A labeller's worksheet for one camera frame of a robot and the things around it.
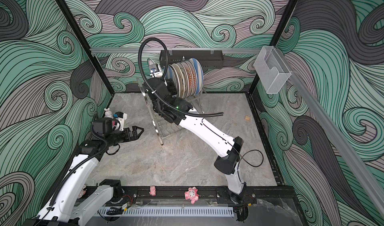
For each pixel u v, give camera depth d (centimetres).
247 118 103
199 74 74
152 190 73
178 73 69
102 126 56
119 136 63
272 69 79
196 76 77
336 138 51
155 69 52
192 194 71
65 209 39
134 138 66
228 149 43
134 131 67
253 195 73
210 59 94
